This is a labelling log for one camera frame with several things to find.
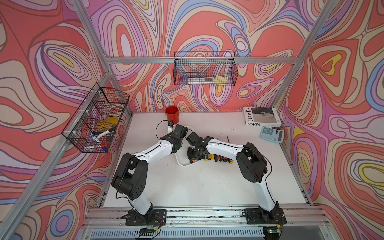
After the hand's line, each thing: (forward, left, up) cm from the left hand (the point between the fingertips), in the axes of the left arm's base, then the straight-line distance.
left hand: (174, 137), depth 93 cm
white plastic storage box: (-10, -5, -5) cm, 12 cm away
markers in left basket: (-19, +30, +20) cm, 40 cm away
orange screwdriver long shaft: (-24, -26, +18) cm, 40 cm away
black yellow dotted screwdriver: (+6, -37, -10) cm, 39 cm away
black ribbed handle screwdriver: (-9, -26, -9) cm, 29 cm away
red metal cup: (+22, +3, 0) cm, 23 cm away
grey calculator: (+9, -68, -8) cm, 69 cm away
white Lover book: (+26, -66, -7) cm, 71 cm away
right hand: (-11, -11, -10) cm, 18 cm away
